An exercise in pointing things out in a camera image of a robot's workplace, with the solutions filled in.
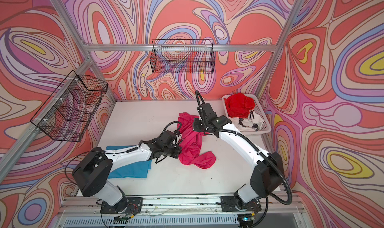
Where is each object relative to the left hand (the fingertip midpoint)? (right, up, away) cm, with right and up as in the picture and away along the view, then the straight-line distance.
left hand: (183, 149), depth 87 cm
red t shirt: (+39, +27, +18) cm, 51 cm away
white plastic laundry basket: (+53, +13, +8) cm, 55 cm away
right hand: (+8, +13, -5) cm, 16 cm away
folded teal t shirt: (-26, -11, -4) cm, 28 cm away
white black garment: (+47, +16, +13) cm, 52 cm away
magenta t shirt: (+4, -2, -1) cm, 4 cm away
